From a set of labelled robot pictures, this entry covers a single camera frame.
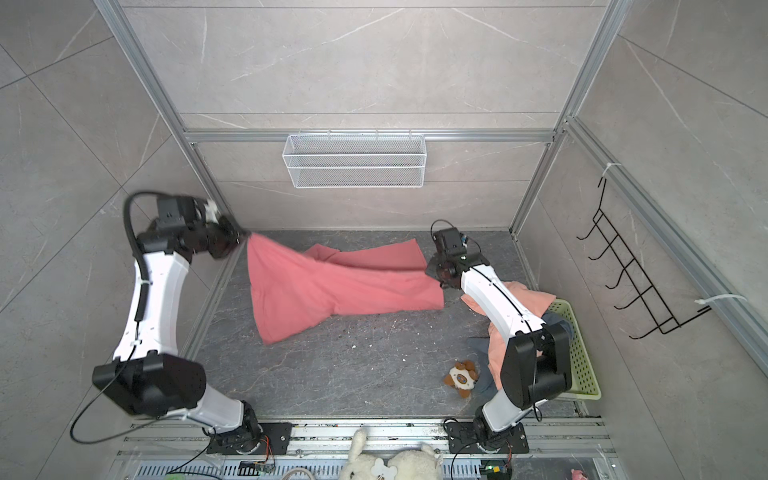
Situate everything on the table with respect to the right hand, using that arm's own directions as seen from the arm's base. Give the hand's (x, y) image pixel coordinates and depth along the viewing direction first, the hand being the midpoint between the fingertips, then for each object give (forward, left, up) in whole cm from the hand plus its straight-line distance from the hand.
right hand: (436, 266), depth 89 cm
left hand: (+1, +50, +18) cm, 54 cm away
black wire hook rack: (-21, -41, +17) cm, 49 cm away
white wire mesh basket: (+36, +25, +14) cm, 46 cm away
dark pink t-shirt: (-6, +43, -1) cm, 43 cm away
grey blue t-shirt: (-31, -12, -14) cm, 36 cm away
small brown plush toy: (-29, -6, -14) cm, 32 cm away
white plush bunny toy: (-48, +8, -7) cm, 50 cm away
